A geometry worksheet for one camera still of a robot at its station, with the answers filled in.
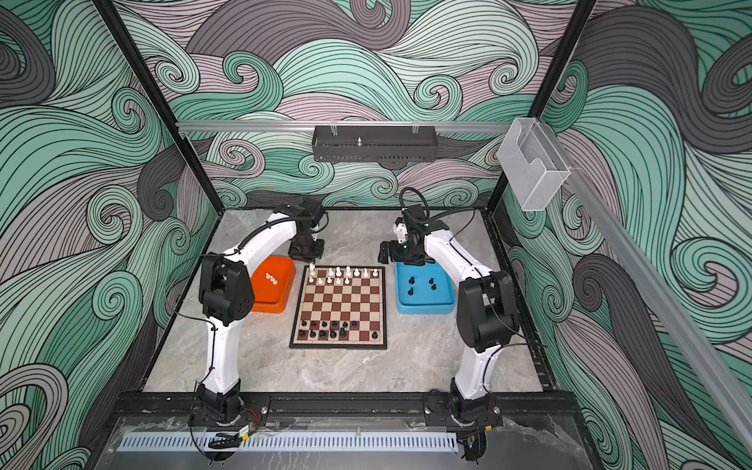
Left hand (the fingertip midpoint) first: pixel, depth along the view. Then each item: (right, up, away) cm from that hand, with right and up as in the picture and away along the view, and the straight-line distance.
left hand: (314, 258), depth 94 cm
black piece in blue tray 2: (+40, -10, +3) cm, 41 cm away
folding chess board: (+9, -15, -3) cm, 18 cm away
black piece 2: (+32, -12, +2) cm, 34 cm away
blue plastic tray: (+37, -11, +3) cm, 38 cm away
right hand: (+26, 0, -2) cm, 26 cm away
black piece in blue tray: (+39, -8, +4) cm, 40 cm away
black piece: (+33, -8, +4) cm, 34 cm away
